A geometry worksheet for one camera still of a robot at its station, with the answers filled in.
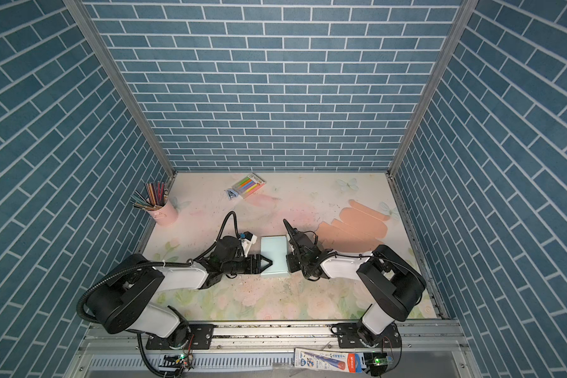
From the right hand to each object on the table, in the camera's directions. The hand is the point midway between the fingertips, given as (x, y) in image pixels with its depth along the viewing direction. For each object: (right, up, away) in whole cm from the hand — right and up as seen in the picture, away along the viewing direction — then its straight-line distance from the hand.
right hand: (286, 257), depth 91 cm
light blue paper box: (-4, +4, 0) cm, 5 cm away
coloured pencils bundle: (-54, +24, +6) cm, 60 cm away
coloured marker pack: (-20, +29, +24) cm, 42 cm away
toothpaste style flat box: (+13, -25, -21) cm, 35 cm away
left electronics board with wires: (-32, -26, -20) cm, 46 cm away
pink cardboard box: (+32, +9, +11) cm, 35 cm away
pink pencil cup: (-49, +16, +6) cm, 52 cm away
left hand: (-6, -2, -5) cm, 8 cm away
